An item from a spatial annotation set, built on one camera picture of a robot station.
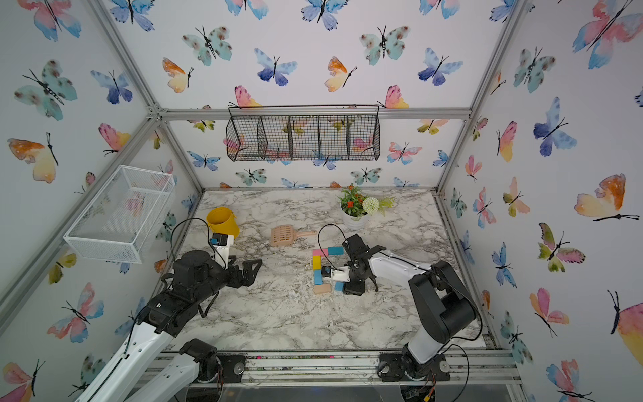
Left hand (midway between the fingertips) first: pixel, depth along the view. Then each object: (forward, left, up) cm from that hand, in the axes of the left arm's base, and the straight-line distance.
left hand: (250, 258), depth 75 cm
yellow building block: (+9, -19, -20) cm, 29 cm away
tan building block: (-1, -20, -20) cm, 28 cm away
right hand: (+2, -31, -19) cm, 36 cm away
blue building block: (+4, -19, -22) cm, 29 cm away
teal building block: (+14, -26, -20) cm, 36 cm away
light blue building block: (-2, -26, -17) cm, 31 cm away
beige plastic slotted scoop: (+21, -5, -19) cm, 29 cm away
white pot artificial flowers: (+24, -34, -7) cm, 42 cm away
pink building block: (+13, -20, -20) cm, 31 cm away
